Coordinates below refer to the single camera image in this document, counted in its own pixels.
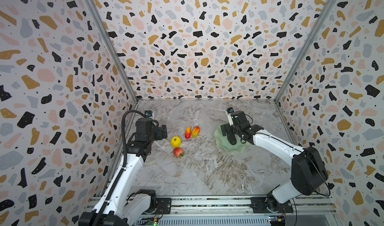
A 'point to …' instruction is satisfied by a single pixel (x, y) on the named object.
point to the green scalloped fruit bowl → (223, 142)
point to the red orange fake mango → (188, 133)
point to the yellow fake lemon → (176, 142)
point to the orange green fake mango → (195, 131)
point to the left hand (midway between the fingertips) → (155, 125)
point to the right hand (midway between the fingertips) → (226, 123)
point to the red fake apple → (178, 152)
